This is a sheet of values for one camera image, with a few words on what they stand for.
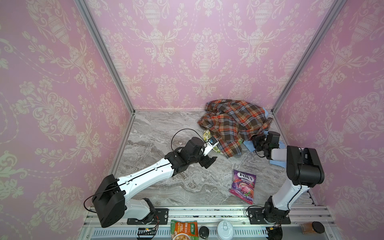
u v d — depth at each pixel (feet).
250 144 3.21
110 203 1.32
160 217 2.44
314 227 2.08
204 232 2.04
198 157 2.09
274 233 2.31
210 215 2.49
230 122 3.37
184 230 2.24
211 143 2.13
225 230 2.16
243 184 2.66
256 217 2.40
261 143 2.92
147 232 2.39
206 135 3.39
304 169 1.63
